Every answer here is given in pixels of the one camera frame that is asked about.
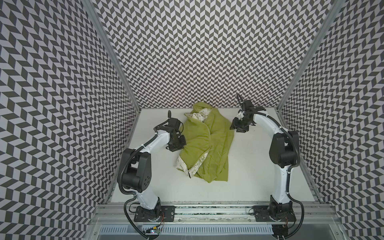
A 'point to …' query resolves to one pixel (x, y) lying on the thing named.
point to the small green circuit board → (156, 231)
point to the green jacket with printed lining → (204, 141)
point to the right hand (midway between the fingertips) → (234, 127)
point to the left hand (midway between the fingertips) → (185, 144)
